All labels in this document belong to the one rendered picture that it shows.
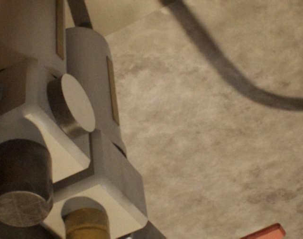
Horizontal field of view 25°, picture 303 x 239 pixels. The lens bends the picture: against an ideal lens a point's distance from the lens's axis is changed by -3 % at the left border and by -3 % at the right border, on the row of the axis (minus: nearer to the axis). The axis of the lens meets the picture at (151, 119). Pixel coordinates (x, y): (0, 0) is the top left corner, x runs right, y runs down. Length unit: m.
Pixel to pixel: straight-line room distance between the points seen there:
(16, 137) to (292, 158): 0.86
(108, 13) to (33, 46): 0.44
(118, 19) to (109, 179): 0.48
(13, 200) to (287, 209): 1.00
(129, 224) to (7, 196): 0.15
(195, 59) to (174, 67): 0.03
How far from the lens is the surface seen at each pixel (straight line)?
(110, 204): 0.56
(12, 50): 0.56
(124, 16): 1.00
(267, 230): 0.59
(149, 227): 0.64
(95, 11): 0.99
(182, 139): 1.20
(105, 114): 0.62
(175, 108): 1.14
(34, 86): 0.50
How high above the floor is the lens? 0.81
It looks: 44 degrees down
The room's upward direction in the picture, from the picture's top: 171 degrees clockwise
